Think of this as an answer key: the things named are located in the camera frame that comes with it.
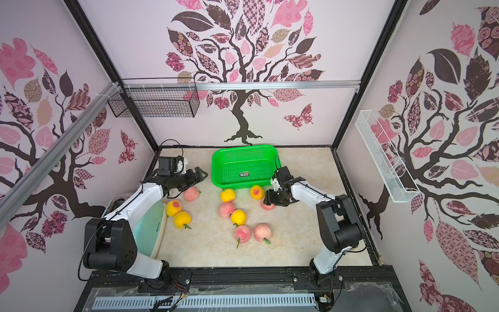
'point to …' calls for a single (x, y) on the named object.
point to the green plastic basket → (242, 167)
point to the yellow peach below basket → (229, 195)
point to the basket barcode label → (244, 174)
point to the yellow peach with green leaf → (182, 220)
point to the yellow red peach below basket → (256, 192)
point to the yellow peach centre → (238, 218)
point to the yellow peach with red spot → (173, 207)
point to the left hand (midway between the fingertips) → (200, 181)
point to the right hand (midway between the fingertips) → (270, 204)
